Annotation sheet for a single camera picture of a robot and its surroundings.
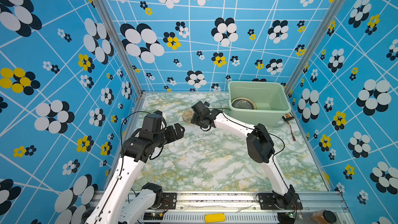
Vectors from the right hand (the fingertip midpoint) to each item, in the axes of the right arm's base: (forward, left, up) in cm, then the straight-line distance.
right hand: (195, 119), depth 95 cm
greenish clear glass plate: (+17, -33, -4) cm, 37 cm away
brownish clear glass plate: (+8, +6, -6) cm, 11 cm away
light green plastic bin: (+20, -43, -7) cm, 48 cm away
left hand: (-17, +6, +16) cm, 24 cm away
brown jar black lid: (-48, -55, 0) cm, 73 cm away
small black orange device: (+8, -62, -8) cm, 63 cm away
